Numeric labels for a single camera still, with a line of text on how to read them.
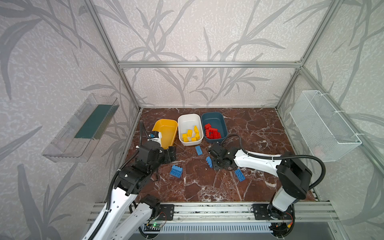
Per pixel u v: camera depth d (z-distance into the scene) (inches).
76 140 25.8
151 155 19.5
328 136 24.7
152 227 27.9
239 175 33.3
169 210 29.2
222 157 25.9
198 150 37.8
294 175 17.7
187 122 43.0
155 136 23.5
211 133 40.3
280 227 29.4
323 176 18.1
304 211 29.7
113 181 17.7
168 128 41.8
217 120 43.8
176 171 33.9
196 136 39.3
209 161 33.2
